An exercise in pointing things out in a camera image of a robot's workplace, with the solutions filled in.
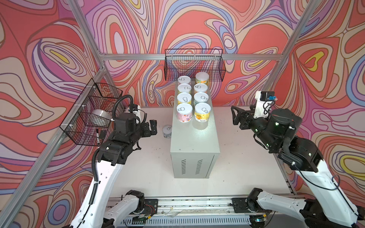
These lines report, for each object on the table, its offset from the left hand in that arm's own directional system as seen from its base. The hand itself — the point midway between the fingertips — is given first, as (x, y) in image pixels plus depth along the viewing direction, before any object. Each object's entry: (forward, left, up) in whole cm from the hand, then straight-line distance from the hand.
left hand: (149, 121), depth 67 cm
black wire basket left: (+3, +29, 0) cm, 29 cm away
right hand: (-3, -40, +11) cm, 41 cm away
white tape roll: (+7, +27, -3) cm, 28 cm away
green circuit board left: (-36, +7, -36) cm, 52 cm away
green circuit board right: (-37, -54, -35) cm, 74 cm away
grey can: (-5, -9, 0) cm, 11 cm away
